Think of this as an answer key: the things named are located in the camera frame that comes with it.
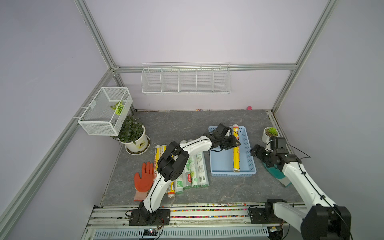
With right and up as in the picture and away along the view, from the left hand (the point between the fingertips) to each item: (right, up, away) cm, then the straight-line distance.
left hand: (240, 146), depth 88 cm
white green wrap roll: (-22, -10, +1) cm, 24 cm away
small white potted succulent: (+21, +8, +8) cm, 24 cm away
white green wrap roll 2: (-31, -17, -5) cm, 36 cm away
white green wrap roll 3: (-35, -20, -8) cm, 42 cm away
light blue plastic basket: (-11, -9, +1) cm, 14 cm away
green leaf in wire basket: (-69, +22, -6) cm, 73 cm away
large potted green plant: (-64, +6, -1) cm, 64 cm away
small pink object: (+18, +27, +36) cm, 48 cm away
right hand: (+9, -3, -2) cm, 9 cm away
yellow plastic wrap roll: (-3, -2, -2) cm, 4 cm away
